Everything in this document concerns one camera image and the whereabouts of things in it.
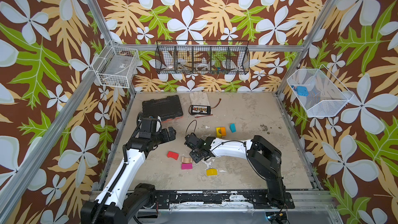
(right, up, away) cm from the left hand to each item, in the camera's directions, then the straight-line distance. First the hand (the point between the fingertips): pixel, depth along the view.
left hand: (168, 131), depth 81 cm
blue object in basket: (+75, +22, +5) cm, 78 cm away
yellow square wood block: (+29, -3, +15) cm, 33 cm away
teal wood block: (+39, -1, +19) cm, 43 cm away
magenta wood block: (+10, -20, +4) cm, 23 cm away
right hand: (+14, -15, +8) cm, 22 cm away
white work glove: (+17, +20, +34) cm, 43 cm away
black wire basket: (+19, +45, +17) cm, 52 cm away
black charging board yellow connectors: (+18, +11, +27) cm, 34 cm away
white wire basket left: (-29, +35, +4) cm, 46 cm away
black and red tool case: (-6, +12, +27) cm, 30 cm away
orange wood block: (+32, -2, +16) cm, 36 cm away
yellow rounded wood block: (+23, -22, +1) cm, 32 cm away
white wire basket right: (+81, +19, -4) cm, 84 cm away
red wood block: (+1, -15, +7) cm, 16 cm away
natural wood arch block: (+10, -17, +5) cm, 20 cm away
